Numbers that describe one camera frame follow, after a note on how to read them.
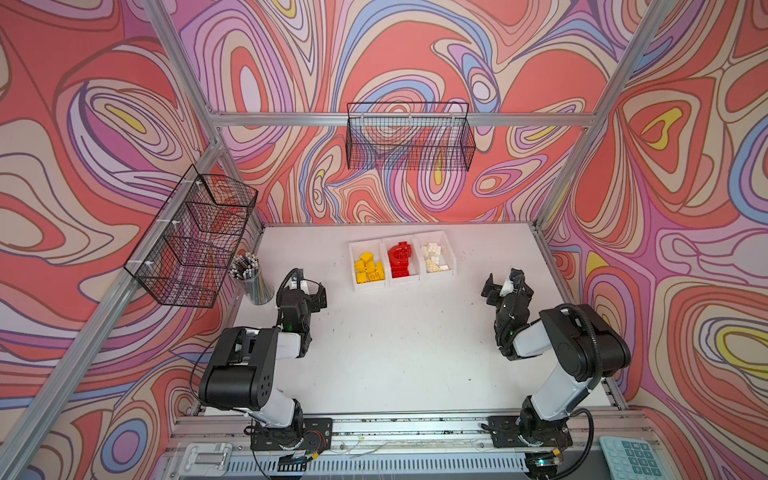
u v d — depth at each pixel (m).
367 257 1.07
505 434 0.73
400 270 1.03
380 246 1.04
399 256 1.04
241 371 0.45
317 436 0.72
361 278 1.01
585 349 0.47
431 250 1.08
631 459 0.69
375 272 1.04
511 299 0.77
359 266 1.04
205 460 0.69
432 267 1.05
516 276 0.75
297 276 0.78
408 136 0.96
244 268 0.86
